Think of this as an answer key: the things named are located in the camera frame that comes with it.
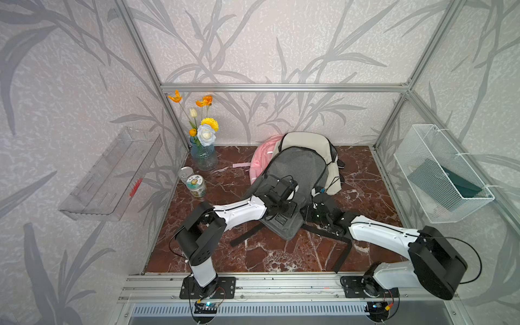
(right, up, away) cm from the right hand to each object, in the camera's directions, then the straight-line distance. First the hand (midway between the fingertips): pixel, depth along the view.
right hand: (300, 210), depth 87 cm
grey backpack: (+3, +18, +6) cm, 19 cm away
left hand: (-3, +1, +1) cm, 3 cm away
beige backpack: (+15, +31, +24) cm, 42 cm away
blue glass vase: (-47, +24, +15) cm, 55 cm away
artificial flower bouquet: (-40, +33, -7) cm, 52 cm away
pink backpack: (-19, +24, +24) cm, 39 cm away
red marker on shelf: (-57, +13, -22) cm, 62 cm away
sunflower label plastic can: (-48, +10, +6) cm, 49 cm away
